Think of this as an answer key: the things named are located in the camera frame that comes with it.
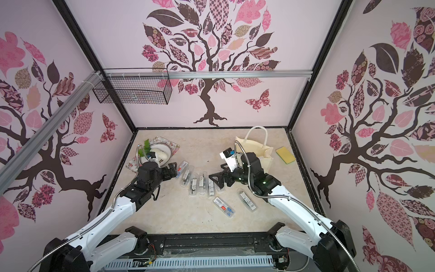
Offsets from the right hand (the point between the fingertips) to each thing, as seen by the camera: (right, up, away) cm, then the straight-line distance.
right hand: (217, 169), depth 73 cm
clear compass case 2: (-8, -10, +18) cm, 22 cm away
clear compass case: (-18, -7, +22) cm, 29 cm away
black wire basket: (-48, +45, +22) cm, 69 cm away
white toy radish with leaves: (-47, +7, +34) cm, 58 cm away
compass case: (+15, -18, +12) cm, 27 cm away
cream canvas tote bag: (+21, +11, +19) cm, 30 cm away
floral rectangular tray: (-52, -2, +28) cm, 59 cm away
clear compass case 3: (-4, -13, +17) cm, 21 cm away
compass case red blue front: (+3, -21, +10) cm, 23 cm away
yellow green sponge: (+43, +4, +34) cm, 55 cm away
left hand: (-24, -1, +10) cm, 26 cm away
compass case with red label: (-22, -4, +24) cm, 33 cm away
